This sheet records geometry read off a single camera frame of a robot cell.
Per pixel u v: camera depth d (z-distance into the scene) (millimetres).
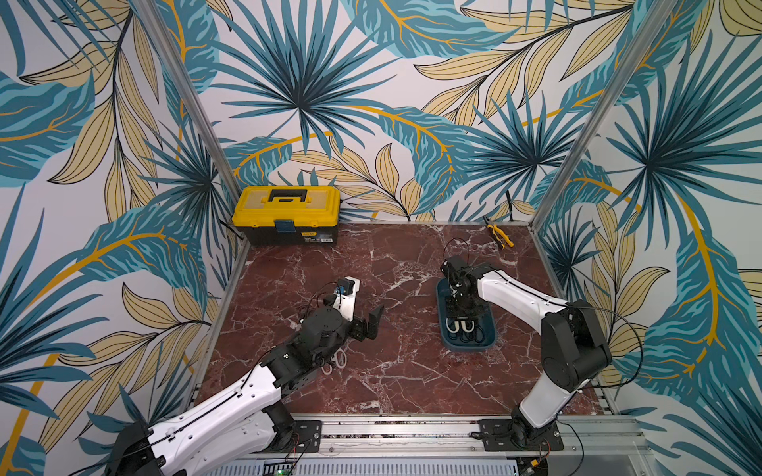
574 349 468
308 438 736
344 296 609
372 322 649
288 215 1005
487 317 886
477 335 904
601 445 749
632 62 761
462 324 879
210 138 909
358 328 648
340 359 858
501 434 733
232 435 557
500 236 1162
